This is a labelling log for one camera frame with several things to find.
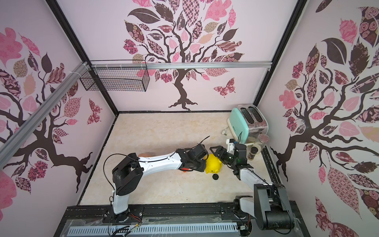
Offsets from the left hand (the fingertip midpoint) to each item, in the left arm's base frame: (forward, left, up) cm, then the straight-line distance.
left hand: (204, 169), depth 84 cm
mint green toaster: (+24, -28, +14) cm, 39 cm away
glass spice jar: (+12, -34, +4) cm, 36 cm away
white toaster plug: (+29, -17, -3) cm, 33 cm away
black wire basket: (+52, +57, +30) cm, 82 cm away
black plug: (-3, -7, -4) cm, 8 cm away
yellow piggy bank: (+1, -5, +4) cm, 7 cm away
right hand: (+9, -6, +6) cm, 13 cm away
